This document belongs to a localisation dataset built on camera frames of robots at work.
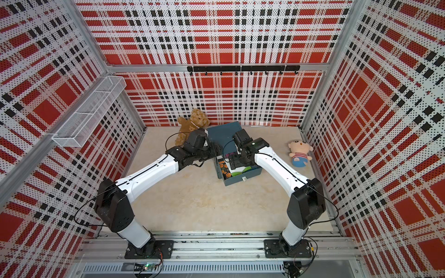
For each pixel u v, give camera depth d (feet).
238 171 2.59
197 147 2.14
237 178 2.41
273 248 2.41
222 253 2.41
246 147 1.92
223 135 2.18
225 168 2.71
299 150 3.29
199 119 3.64
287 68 2.90
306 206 1.43
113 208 1.43
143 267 2.28
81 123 2.36
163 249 2.41
